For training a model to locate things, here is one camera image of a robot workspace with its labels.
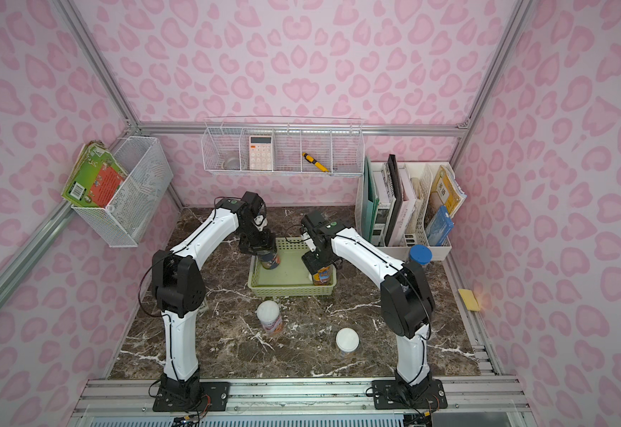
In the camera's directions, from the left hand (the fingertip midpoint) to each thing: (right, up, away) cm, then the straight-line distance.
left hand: (266, 245), depth 93 cm
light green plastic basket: (+8, -12, +3) cm, 15 cm away
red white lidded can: (+4, -18, -16) cm, 25 cm away
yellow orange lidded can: (+20, -10, -4) cm, 23 cm away
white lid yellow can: (+27, -26, -17) cm, 41 cm away
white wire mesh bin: (-42, +11, -8) cm, 44 cm away
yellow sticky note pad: (+72, -19, +1) cm, 75 cm away
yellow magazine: (+64, +20, +1) cm, 67 cm away
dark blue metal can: (+1, -5, +1) cm, 6 cm away
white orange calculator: (-2, +33, +2) cm, 33 cm away
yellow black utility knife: (+19, +29, +4) cm, 35 cm away
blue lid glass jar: (+49, -2, -14) cm, 51 cm away
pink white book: (+48, +7, 0) cm, 48 cm away
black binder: (+43, +17, -10) cm, 47 cm away
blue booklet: (+61, +7, +1) cm, 62 cm away
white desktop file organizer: (+58, +26, +7) cm, 64 cm away
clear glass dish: (-13, +29, +2) cm, 32 cm away
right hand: (+18, -5, -4) cm, 19 cm away
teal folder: (+34, +14, -13) cm, 39 cm away
